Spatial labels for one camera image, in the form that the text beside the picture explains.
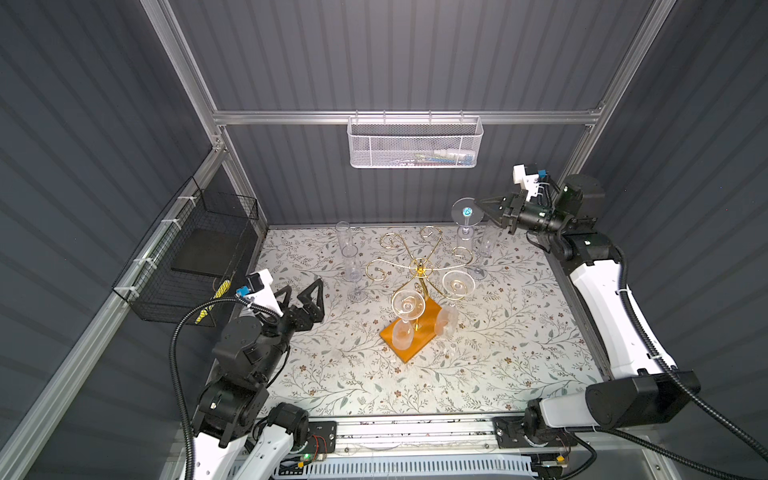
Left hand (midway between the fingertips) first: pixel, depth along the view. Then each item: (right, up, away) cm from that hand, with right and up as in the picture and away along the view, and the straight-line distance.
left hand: (307, 284), depth 62 cm
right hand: (+36, +17, +2) cm, 40 cm away
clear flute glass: (+32, 0, +2) cm, 32 cm away
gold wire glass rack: (+24, +3, +7) cm, 25 cm away
